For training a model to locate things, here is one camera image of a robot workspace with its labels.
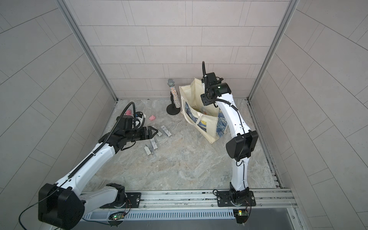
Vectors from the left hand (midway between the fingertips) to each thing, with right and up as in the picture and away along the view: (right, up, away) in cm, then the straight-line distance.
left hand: (156, 130), depth 79 cm
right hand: (+30, +19, +6) cm, 36 cm away
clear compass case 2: (-4, -11, +10) cm, 15 cm away
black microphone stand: (+5, +12, +29) cm, 31 cm away
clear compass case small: (-7, -14, +7) cm, 17 cm away
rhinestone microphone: (+7, +28, +9) cm, 31 cm away
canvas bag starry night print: (+29, +6, -1) cm, 29 cm away
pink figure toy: (-27, +10, +25) cm, 38 cm away
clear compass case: (+3, -3, +17) cm, 17 cm away
